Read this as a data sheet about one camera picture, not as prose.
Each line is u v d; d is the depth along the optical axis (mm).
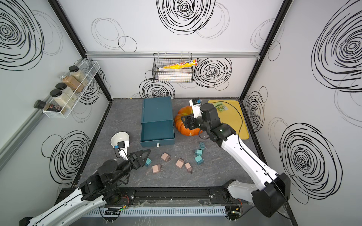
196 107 639
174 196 756
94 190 525
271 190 374
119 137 936
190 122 637
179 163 834
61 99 651
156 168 809
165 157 862
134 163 619
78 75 753
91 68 944
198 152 859
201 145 888
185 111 982
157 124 878
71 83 721
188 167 807
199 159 850
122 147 638
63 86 667
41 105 599
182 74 867
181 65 874
